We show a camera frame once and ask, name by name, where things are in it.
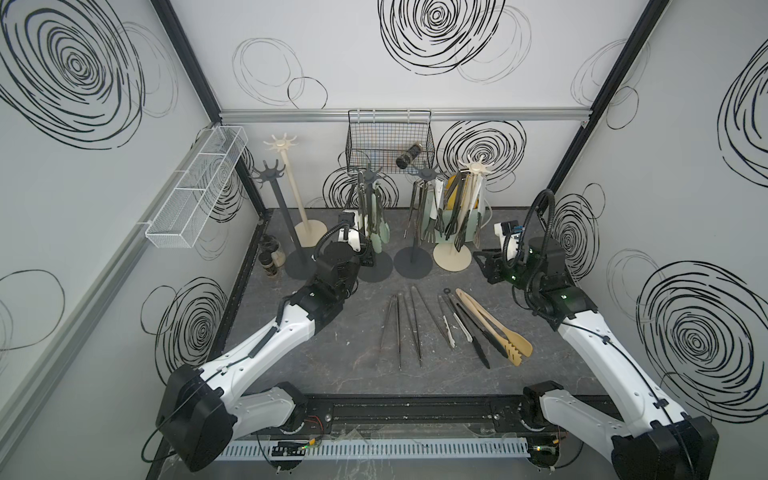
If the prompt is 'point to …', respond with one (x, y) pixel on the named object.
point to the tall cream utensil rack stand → (310, 232)
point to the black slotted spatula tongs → (446, 204)
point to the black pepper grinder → (404, 159)
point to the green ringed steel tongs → (380, 228)
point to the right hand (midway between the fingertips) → (482, 253)
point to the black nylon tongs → (456, 306)
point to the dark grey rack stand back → (414, 262)
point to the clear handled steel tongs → (436, 219)
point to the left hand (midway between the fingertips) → (362, 227)
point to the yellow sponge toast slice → (452, 204)
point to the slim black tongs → (416, 295)
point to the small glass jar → (277, 254)
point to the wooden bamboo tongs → (514, 347)
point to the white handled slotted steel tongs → (476, 214)
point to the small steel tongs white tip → (450, 320)
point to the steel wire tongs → (353, 198)
